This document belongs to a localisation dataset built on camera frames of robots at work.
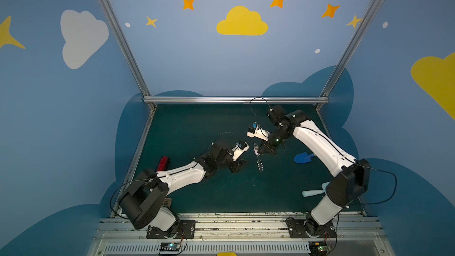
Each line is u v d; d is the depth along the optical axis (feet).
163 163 3.00
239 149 2.37
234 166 2.45
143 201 1.41
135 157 3.32
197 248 2.31
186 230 2.42
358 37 2.83
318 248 2.34
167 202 2.64
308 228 2.19
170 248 2.32
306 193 2.64
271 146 2.27
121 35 2.79
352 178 1.46
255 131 2.31
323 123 3.91
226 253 2.29
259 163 2.64
